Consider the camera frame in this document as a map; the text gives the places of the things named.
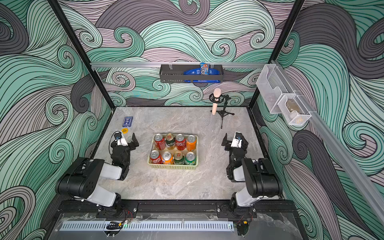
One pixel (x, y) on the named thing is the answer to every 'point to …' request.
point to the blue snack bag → (197, 71)
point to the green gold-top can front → (179, 158)
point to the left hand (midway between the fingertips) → (125, 134)
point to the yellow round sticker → (125, 130)
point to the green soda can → (190, 158)
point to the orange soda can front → (167, 158)
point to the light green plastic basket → (173, 166)
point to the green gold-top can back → (170, 141)
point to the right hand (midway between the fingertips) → (237, 136)
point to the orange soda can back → (191, 142)
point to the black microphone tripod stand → (221, 101)
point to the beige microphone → (217, 93)
